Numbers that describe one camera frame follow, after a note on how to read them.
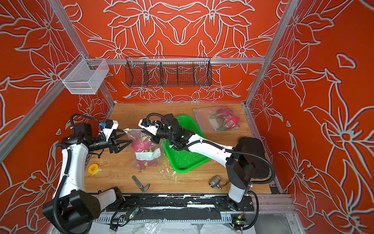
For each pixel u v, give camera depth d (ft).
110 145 1.96
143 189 2.53
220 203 2.39
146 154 2.36
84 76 3.01
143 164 2.47
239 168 1.44
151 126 1.97
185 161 2.87
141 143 2.34
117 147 2.02
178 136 1.92
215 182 2.50
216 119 3.50
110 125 1.93
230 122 3.20
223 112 3.42
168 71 3.23
